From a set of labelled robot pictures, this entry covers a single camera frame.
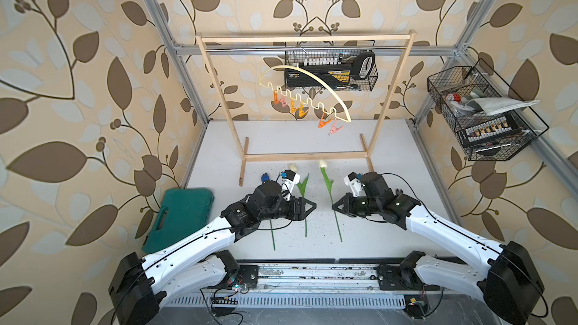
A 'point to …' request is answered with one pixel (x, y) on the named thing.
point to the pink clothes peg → (333, 129)
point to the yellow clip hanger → (299, 81)
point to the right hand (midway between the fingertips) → (332, 206)
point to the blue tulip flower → (265, 177)
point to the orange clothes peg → (323, 123)
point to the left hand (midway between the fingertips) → (312, 206)
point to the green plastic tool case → (184, 210)
